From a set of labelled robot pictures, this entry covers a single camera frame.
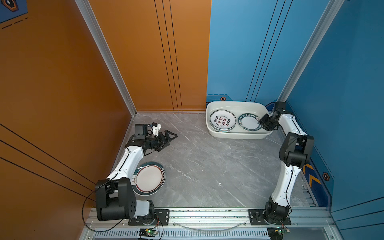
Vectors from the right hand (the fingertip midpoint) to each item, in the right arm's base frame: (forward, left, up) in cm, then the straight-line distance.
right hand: (258, 122), depth 102 cm
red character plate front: (+6, +24, -4) cm, 25 cm away
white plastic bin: (+21, +9, -5) cm, 23 cm away
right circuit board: (-61, +5, -10) cm, 62 cm away
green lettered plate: (+9, +2, -9) cm, 13 cm away
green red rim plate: (-36, +71, -7) cm, 80 cm away
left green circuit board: (-61, +65, -9) cm, 90 cm away
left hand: (-19, +56, +10) cm, 60 cm away
